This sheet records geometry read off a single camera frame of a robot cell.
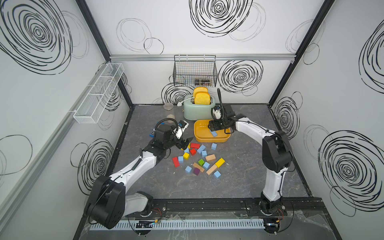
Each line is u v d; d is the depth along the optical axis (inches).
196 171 33.4
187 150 35.9
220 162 35.0
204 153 35.9
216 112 34.4
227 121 27.9
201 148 37.0
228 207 29.7
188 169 33.3
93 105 29.0
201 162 34.4
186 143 29.1
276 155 20.1
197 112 41.6
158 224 27.4
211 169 34.0
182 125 27.3
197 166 34.2
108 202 15.8
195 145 38.6
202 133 40.1
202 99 38.9
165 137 24.7
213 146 37.2
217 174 32.5
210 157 35.1
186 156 35.4
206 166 33.8
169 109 39.0
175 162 35.7
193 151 36.4
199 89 39.1
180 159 35.0
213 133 40.0
